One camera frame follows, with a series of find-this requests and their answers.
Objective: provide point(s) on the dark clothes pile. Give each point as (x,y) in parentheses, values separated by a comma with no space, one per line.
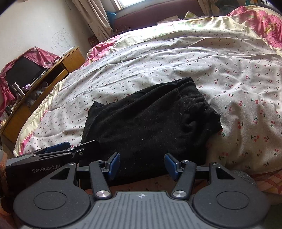
(226,6)

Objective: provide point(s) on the beige curtain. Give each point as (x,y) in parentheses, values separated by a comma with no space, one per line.
(95,15)

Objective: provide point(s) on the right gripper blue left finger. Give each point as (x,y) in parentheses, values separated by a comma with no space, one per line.
(101,173)

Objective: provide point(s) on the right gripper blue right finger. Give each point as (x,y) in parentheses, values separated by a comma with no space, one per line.
(183,173)

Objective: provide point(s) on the pink cloth on monitor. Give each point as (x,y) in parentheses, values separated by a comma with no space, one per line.
(36,55)

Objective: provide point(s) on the wooden desk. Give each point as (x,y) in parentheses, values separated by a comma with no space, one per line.
(39,90)

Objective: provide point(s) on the black pants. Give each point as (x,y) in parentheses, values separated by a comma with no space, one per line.
(164,118)

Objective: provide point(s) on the cherry print bed sheet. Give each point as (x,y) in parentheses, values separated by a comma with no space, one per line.
(176,66)

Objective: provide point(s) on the bright window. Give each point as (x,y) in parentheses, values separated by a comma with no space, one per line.
(126,3)

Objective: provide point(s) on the maroon headboard bench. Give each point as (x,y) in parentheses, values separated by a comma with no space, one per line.
(148,13)

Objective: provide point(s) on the black monitor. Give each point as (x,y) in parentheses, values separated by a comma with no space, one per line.
(23,72)

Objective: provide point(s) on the pink floral quilt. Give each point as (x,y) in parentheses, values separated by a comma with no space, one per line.
(260,24)

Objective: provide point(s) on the steel thermos bottle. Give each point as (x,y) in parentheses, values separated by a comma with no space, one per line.
(18,90)

